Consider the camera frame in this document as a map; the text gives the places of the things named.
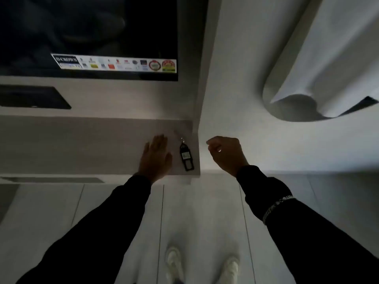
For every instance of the person's right hand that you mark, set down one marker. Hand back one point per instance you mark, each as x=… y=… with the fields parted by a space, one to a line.
x=228 y=156

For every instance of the person's left hand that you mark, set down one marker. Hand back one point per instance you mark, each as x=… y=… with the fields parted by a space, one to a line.
x=155 y=161

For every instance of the key with black fob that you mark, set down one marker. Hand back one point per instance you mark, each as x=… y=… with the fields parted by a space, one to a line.
x=186 y=158

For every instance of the person's right forearm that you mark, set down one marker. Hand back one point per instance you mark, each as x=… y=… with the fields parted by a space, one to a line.
x=311 y=242

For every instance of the person's left forearm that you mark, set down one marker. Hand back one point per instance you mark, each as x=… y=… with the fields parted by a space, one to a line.
x=97 y=233

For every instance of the person's white left shoe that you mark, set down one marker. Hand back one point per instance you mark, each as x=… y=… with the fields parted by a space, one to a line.
x=174 y=264

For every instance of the person's white shoe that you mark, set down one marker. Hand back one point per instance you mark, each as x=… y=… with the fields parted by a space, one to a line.
x=174 y=264
x=230 y=270

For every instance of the person's white right shoe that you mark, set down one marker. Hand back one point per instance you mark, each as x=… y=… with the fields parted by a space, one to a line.
x=230 y=270

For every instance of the grey wooden shelf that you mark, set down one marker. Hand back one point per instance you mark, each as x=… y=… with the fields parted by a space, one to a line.
x=74 y=144

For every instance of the white sticker strip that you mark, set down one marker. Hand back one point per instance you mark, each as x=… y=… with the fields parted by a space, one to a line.
x=118 y=63

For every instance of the black flat box device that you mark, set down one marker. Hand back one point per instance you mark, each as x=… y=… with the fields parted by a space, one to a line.
x=32 y=97

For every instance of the white curtain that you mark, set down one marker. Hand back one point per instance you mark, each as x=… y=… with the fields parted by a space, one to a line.
x=334 y=56

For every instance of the black television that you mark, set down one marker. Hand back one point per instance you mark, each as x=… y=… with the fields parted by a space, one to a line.
x=88 y=26

